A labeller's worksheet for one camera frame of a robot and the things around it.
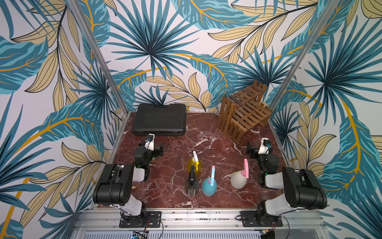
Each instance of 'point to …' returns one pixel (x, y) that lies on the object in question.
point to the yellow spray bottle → (194, 161)
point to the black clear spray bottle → (192, 185)
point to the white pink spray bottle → (238, 179)
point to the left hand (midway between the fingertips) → (155, 141)
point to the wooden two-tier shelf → (242, 111)
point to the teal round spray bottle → (209, 184)
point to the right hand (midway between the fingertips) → (247, 141)
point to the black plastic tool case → (160, 120)
